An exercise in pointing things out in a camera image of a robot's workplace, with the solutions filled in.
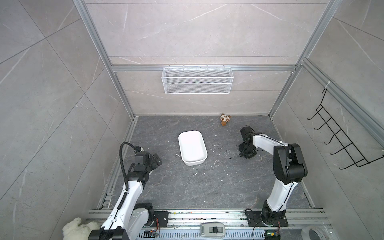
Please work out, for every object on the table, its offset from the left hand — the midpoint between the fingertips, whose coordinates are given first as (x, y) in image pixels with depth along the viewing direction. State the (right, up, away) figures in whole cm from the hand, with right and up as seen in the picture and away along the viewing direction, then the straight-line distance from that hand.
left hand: (152, 158), depth 85 cm
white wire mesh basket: (+26, +50, +16) cm, 59 cm away
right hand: (+57, +1, +13) cm, 59 cm away
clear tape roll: (+83, -31, -18) cm, 90 cm away
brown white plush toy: (+48, +24, +29) cm, 61 cm away
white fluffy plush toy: (-21, -21, -31) cm, 42 cm away
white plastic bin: (+23, +4, +15) cm, 28 cm away
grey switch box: (+33, -29, -18) cm, 47 cm away
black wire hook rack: (+92, +7, -21) cm, 95 cm away
